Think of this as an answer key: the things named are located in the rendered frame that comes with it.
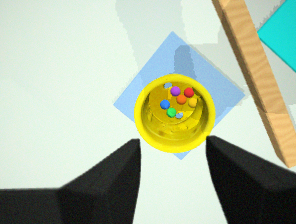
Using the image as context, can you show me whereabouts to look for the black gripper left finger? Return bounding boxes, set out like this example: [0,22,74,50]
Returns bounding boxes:
[0,138,141,224]

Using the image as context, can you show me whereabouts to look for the yellow cup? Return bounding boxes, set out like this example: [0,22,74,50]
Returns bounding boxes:
[134,74,216,153]

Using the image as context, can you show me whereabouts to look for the yellow marble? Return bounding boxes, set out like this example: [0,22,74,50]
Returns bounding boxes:
[188,98,197,108]

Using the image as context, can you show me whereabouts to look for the orange marble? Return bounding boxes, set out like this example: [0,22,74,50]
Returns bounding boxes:
[176,95,187,105]

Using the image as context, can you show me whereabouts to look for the purple marble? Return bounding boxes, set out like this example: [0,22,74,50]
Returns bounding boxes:
[170,86,181,97]

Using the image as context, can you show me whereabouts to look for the blue marble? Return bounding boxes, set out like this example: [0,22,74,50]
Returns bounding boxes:
[160,100,170,110]

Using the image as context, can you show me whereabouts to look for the green marble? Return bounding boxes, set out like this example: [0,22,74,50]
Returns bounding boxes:
[166,108,176,118]

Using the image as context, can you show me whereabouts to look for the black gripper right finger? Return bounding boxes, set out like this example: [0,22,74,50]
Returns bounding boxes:
[205,135,296,224]

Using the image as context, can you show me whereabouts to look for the red marble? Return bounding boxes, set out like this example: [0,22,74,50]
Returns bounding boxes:
[184,88,194,98]

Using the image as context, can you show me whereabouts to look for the light brown wooden bar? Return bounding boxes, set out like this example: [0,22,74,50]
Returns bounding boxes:
[211,0,296,168]

